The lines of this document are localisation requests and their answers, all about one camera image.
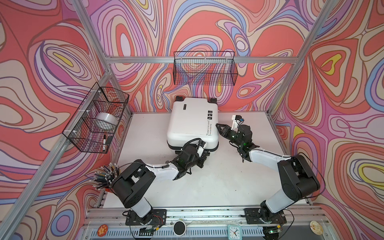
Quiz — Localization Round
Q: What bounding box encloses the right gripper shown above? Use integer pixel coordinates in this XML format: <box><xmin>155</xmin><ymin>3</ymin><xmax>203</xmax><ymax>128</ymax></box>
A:
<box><xmin>213</xmin><ymin>123</ymin><xmax>242</xmax><ymax>148</ymax></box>

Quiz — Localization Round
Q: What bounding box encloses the black white suitcase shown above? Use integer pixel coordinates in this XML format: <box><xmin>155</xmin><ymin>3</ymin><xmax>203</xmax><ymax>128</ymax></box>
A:
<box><xmin>167</xmin><ymin>96</ymin><xmax>219</xmax><ymax>152</ymax></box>

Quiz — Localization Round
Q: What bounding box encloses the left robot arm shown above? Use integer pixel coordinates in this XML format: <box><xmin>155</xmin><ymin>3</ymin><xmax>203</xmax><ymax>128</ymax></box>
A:
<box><xmin>107</xmin><ymin>142</ymin><xmax>210</xmax><ymax>226</ymax></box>

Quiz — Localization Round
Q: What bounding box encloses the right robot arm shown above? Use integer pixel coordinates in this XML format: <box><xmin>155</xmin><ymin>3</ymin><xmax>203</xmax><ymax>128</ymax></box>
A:
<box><xmin>216</xmin><ymin>124</ymin><xmax>321</xmax><ymax>224</ymax></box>

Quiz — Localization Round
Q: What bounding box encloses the small teal clock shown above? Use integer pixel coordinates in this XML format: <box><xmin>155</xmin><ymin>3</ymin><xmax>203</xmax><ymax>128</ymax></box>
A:
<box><xmin>228</xmin><ymin>225</ymin><xmax>243</xmax><ymax>240</ymax></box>

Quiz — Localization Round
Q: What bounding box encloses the black marker pen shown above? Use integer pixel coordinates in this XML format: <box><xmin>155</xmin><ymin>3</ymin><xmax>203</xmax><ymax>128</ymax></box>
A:
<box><xmin>103</xmin><ymin>135</ymin><xmax>107</xmax><ymax>153</ymax></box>

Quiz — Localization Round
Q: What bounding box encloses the red pencil cup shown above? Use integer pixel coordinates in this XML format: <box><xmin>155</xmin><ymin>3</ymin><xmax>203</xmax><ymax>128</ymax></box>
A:
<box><xmin>91</xmin><ymin>163</ymin><xmax>121</xmax><ymax>193</ymax></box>

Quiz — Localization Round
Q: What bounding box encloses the silver tape roll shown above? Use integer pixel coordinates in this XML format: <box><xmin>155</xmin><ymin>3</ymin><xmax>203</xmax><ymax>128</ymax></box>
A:
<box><xmin>95</xmin><ymin>112</ymin><xmax>118</xmax><ymax>131</ymax></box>

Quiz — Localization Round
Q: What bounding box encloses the red round sticker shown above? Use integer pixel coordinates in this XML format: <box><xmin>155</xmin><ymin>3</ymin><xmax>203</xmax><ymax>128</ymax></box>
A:
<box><xmin>97</xmin><ymin>224</ymin><xmax>109</xmax><ymax>237</ymax></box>

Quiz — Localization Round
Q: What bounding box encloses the beige round sticker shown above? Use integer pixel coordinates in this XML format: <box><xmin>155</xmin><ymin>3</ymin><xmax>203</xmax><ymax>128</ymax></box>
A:
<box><xmin>310</xmin><ymin>221</ymin><xmax>324</xmax><ymax>236</ymax></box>

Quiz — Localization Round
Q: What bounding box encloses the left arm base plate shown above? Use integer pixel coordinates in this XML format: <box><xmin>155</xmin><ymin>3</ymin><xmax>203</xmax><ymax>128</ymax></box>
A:
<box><xmin>123</xmin><ymin>209</ymin><xmax>167</xmax><ymax>227</ymax></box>

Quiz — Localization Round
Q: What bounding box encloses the black wire basket back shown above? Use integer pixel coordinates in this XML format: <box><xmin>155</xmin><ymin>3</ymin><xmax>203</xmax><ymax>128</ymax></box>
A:
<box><xmin>173</xmin><ymin>50</ymin><xmax>238</xmax><ymax>86</ymax></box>

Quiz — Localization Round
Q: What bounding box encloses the black wire basket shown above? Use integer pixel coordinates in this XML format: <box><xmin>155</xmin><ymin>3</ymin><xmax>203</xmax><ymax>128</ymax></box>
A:
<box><xmin>62</xmin><ymin>83</ymin><xmax>130</xmax><ymax>154</ymax></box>
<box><xmin>173</xmin><ymin>50</ymin><xmax>238</xmax><ymax>86</ymax></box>

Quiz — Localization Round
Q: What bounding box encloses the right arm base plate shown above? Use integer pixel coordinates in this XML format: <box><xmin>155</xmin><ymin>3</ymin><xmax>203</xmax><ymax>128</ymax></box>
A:
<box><xmin>242</xmin><ymin>208</ymin><xmax>287</xmax><ymax>225</ymax></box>

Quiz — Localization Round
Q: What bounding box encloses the black wire basket left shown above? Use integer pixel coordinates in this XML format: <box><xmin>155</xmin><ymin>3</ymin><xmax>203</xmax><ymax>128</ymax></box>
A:
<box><xmin>62</xmin><ymin>83</ymin><xmax>130</xmax><ymax>154</ymax></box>

